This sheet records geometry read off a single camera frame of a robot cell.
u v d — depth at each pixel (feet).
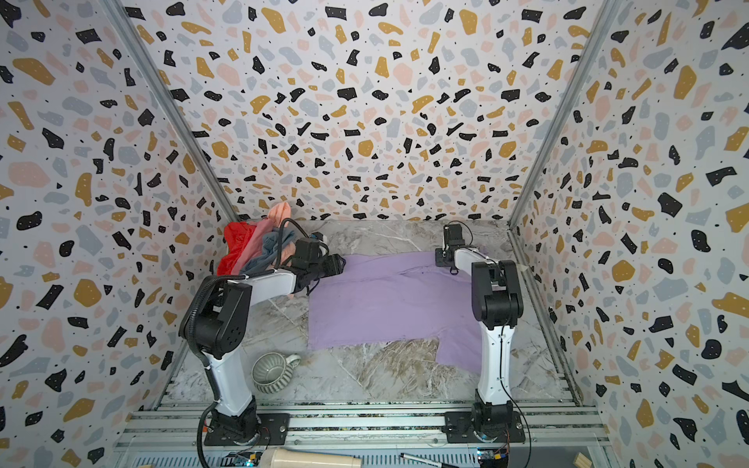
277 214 3.50
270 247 3.09
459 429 2.42
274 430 2.40
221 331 1.67
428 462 2.27
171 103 2.81
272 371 2.70
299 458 2.29
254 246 3.03
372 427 2.50
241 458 2.30
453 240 2.88
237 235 3.39
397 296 3.31
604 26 2.40
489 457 2.34
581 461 2.26
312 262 2.68
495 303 1.96
